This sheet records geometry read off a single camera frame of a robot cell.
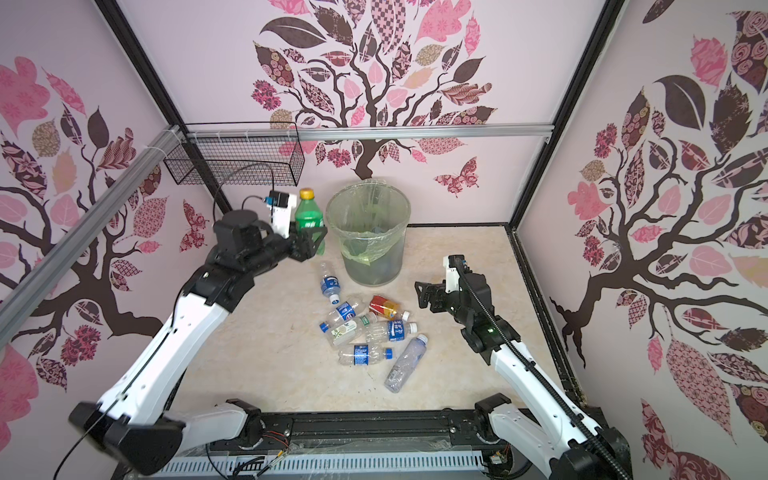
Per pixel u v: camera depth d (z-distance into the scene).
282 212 0.58
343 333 0.85
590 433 0.40
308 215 0.63
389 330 0.85
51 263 0.55
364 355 0.81
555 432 0.41
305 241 0.60
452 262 0.68
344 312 0.90
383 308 0.91
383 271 0.96
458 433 0.74
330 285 0.97
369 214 1.03
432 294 0.68
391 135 0.97
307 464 0.70
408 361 0.84
